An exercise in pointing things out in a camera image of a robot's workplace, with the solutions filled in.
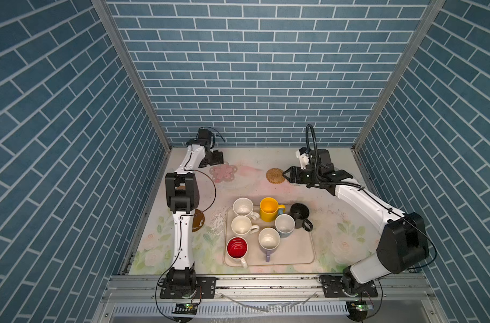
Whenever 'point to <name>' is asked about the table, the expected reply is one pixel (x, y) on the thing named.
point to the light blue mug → (285, 223)
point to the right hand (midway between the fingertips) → (289, 174)
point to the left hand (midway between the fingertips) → (219, 161)
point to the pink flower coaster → (223, 173)
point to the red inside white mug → (237, 247)
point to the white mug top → (243, 206)
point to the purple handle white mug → (268, 239)
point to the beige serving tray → (296, 250)
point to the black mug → (300, 212)
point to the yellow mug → (269, 208)
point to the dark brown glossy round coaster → (198, 221)
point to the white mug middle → (242, 225)
